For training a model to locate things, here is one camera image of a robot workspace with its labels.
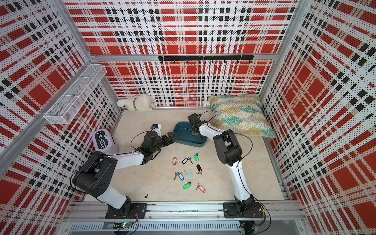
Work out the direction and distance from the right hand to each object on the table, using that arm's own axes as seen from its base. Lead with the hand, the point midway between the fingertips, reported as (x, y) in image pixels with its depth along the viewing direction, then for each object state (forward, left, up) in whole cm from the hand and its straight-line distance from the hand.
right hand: (201, 129), depth 105 cm
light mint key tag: (-33, +8, -2) cm, 33 cm away
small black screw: (-44, +31, -1) cm, 54 cm away
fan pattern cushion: (+2, -28, +14) cm, 31 cm away
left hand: (-10, +18, +8) cm, 22 cm away
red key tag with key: (-40, +1, -2) cm, 40 cm away
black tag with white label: (-24, +11, -1) cm, 26 cm away
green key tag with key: (-21, +4, -2) cm, 21 cm away
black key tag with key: (-29, +1, -2) cm, 29 cm away
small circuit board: (-57, +39, +1) cm, 69 cm away
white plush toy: (+19, +44, +9) cm, 49 cm away
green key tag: (-39, +9, -2) cm, 40 cm away
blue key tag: (-33, +13, -2) cm, 36 cm away
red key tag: (-24, +18, -1) cm, 29 cm away
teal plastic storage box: (0, +13, -2) cm, 13 cm away
